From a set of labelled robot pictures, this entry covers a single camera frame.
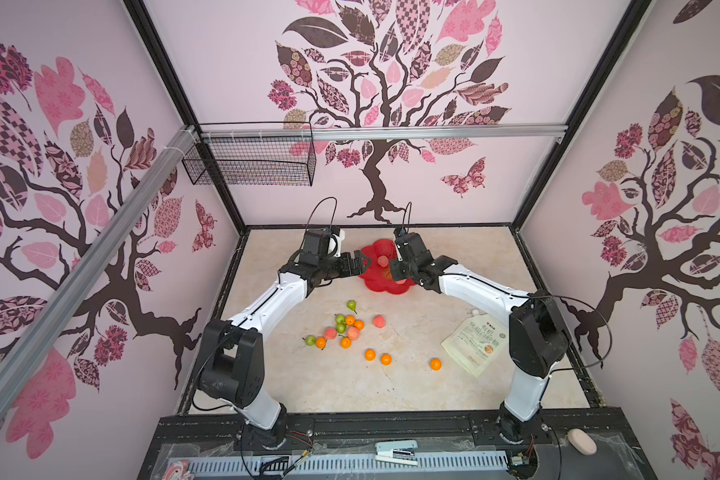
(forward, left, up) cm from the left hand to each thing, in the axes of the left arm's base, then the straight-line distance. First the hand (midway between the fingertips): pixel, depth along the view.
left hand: (360, 266), depth 86 cm
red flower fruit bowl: (+9, -6, -16) cm, 19 cm away
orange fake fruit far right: (-23, -22, -15) cm, 35 cm away
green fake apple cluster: (-11, +6, -17) cm, 21 cm away
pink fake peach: (-11, -6, -14) cm, 19 cm away
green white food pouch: (-17, -36, -15) cm, 43 cm away
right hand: (+5, -12, -2) cm, 13 cm away
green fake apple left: (-16, +15, -16) cm, 27 cm away
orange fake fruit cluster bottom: (-17, +4, -16) cm, 23 cm away
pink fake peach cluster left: (-13, +9, -17) cm, 23 cm away
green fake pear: (-4, +3, -16) cm, 17 cm away
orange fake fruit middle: (-22, -8, -17) cm, 28 cm away
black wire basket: (+55, +45, -2) cm, 71 cm away
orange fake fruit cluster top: (-11, +1, -16) cm, 20 cm away
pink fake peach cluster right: (-14, +2, -16) cm, 21 cm away
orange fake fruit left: (-17, +12, -16) cm, 26 cm away
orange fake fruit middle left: (-20, -3, -16) cm, 26 cm away
